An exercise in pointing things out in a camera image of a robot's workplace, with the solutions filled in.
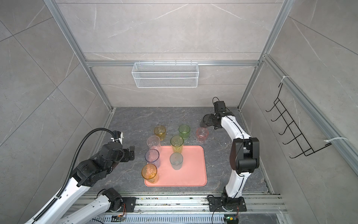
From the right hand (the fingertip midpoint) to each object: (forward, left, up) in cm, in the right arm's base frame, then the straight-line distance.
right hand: (212, 120), depth 96 cm
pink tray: (-32, +15, -12) cm, 38 cm away
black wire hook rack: (-34, -32, +20) cm, 51 cm away
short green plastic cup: (+1, +20, -13) cm, 24 cm away
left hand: (-24, +51, +11) cm, 58 cm away
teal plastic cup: (-25, +26, -9) cm, 37 cm away
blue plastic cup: (-25, +40, -3) cm, 47 cm away
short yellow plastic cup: (-2, +38, -9) cm, 39 cm away
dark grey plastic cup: (-2, +5, -1) cm, 5 cm away
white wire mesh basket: (+29, +33, +18) cm, 47 cm away
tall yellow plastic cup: (-32, +42, -11) cm, 54 cm away
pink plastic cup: (-5, +6, -11) cm, 14 cm away
